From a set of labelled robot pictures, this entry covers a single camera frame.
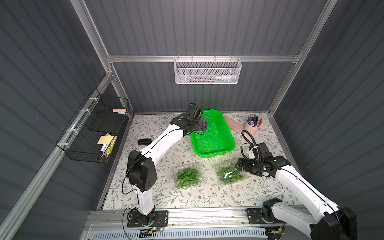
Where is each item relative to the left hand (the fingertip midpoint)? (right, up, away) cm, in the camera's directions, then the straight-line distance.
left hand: (199, 123), depth 85 cm
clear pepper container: (-13, -28, +4) cm, 31 cm away
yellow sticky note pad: (-46, -8, -13) cm, 49 cm away
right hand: (+25, -25, -4) cm, 35 cm away
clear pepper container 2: (+21, -25, +7) cm, 34 cm away
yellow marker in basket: (-37, -10, -24) cm, 45 cm away
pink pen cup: (+36, 0, +13) cm, 38 cm away
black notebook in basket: (-48, +1, -9) cm, 49 cm away
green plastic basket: (+14, -11, +19) cm, 26 cm away
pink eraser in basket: (-47, +7, -1) cm, 47 cm away
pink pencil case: (+27, -1, +23) cm, 36 cm away
